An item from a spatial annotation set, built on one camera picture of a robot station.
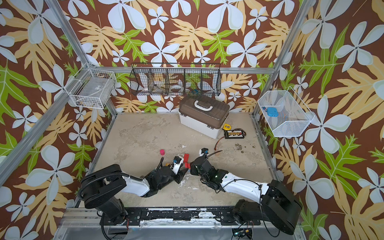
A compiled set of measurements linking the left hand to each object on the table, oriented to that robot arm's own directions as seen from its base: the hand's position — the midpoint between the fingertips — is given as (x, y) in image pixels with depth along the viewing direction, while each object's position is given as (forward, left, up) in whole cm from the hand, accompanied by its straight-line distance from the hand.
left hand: (185, 164), depth 86 cm
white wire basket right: (+22, -56, +21) cm, 64 cm away
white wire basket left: (+36, +56, +27) cm, 71 cm away
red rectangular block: (+7, 0, -5) cm, 9 cm away
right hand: (-1, -3, +2) cm, 4 cm away
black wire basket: (+50, +7, +24) cm, 56 cm away
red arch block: (-1, -2, 0) cm, 2 cm away
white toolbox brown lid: (+28, -12, +13) cm, 33 cm away
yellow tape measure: (+32, -31, -5) cm, 45 cm away
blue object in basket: (+24, -51, +20) cm, 60 cm away
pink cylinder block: (+11, +16, -5) cm, 20 cm away
